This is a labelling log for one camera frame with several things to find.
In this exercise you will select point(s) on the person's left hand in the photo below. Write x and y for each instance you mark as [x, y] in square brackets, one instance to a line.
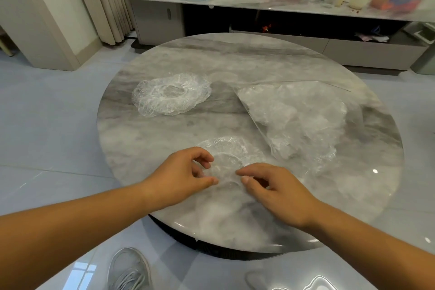
[175, 177]

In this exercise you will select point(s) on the person's right hand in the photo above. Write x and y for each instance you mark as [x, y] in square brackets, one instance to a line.
[285, 194]

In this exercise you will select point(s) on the clear plastic cap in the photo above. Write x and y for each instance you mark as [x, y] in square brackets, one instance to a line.
[238, 150]

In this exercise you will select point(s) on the clear bag of caps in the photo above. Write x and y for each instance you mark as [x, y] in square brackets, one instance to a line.
[296, 120]

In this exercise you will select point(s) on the pile of clear plastic caps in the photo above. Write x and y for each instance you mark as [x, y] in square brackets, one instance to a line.
[146, 96]

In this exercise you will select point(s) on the clear plastic bag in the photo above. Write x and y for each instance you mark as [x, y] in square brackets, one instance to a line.
[380, 143]

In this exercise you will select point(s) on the person's right forearm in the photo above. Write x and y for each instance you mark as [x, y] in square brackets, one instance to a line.
[380, 252]

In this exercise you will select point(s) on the person's left forearm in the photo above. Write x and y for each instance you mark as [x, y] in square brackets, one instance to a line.
[64, 235]

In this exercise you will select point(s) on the green storage bin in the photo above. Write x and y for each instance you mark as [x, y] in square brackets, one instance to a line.
[425, 55]

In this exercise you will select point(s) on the black table base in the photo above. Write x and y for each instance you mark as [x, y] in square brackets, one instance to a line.
[217, 249]

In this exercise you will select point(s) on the grey sneaker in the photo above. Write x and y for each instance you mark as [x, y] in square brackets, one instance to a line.
[129, 271]

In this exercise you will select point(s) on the long grey low cabinet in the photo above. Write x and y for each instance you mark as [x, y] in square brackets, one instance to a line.
[155, 22]

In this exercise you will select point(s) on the light wooden chair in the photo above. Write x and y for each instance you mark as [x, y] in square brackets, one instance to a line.
[7, 43]

